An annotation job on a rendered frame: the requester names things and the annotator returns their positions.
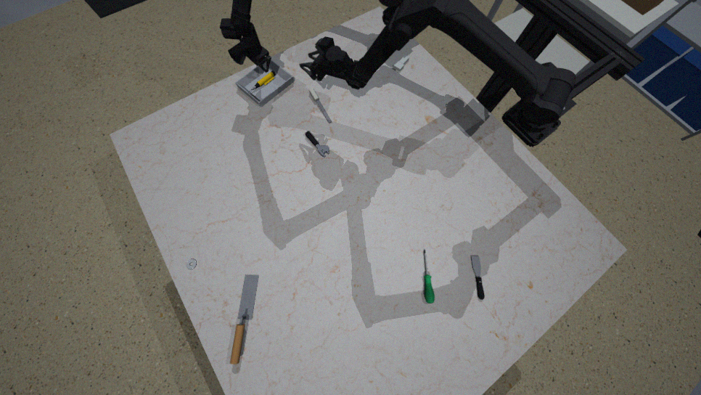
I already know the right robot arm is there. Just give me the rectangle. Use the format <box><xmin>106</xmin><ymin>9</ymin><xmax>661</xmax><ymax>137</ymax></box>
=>
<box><xmin>220</xmin><ymin>0</ymin><xmax>403</xmax><ymax>65</ymax></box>

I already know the trowel with wooden handle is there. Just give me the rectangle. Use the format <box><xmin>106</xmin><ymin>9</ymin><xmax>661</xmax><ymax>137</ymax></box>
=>
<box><xmin>230</xmin><ymin>274</ymin><xmax>259</xmax><ymax>364</ymax></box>

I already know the black-handled putty knife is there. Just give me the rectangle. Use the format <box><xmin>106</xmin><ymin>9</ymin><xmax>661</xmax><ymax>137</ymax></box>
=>
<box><xmin>472</xmin><ymin>256</ymin><xmax>485</xmax><ymax>300</ymax></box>

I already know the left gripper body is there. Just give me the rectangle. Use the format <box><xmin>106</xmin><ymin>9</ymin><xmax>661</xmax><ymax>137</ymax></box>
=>
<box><xmin>310</xmin><ymin>54</ymin><xmax>335</xmax><ymax>81</ymax></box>

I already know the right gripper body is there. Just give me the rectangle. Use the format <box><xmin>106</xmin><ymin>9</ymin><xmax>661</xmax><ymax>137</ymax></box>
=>
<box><xmin>248</xmin><ymin>39</ymin><xmax>269</xmax><ymax>65</ymax></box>

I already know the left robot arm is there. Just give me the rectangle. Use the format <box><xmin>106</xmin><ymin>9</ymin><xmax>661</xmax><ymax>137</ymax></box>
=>
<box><xmin>315</xmin><ymin>0</ymin><xmax>576</xmax><ymax>144</ymax></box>

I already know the green-handled screwdriver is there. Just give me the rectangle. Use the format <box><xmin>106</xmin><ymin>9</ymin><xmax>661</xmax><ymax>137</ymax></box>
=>
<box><xmin>424</xmin><ymin>250</ymin><xmax>435</xmax><ymax>304</ymax></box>

